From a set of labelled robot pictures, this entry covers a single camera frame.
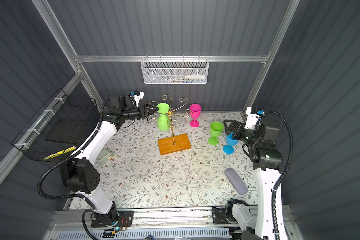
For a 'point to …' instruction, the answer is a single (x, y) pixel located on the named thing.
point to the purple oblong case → (236, 180)
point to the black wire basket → (64, 125)
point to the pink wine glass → (195, 110)
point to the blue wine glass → (229, 148)
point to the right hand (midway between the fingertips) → (233, 124)
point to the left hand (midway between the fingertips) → (157, 110)
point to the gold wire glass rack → (175, 142)
